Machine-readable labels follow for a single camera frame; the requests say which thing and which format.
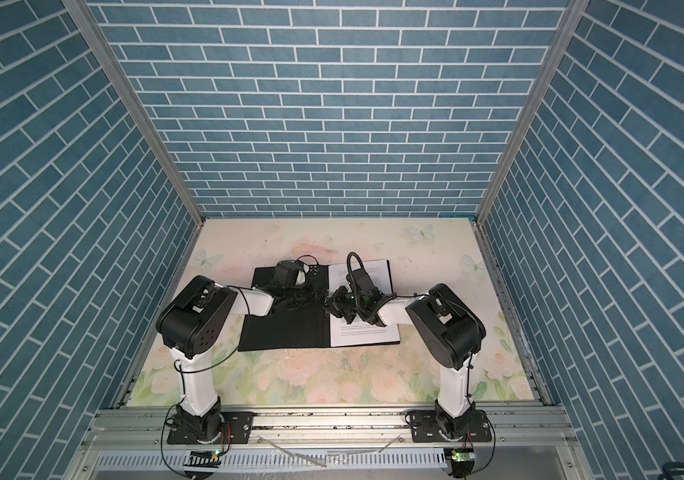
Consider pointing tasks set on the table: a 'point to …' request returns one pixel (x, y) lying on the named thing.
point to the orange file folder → (319, 273)
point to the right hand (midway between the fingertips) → (317, 302)
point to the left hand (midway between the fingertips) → (329, 291)
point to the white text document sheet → (359, 332)
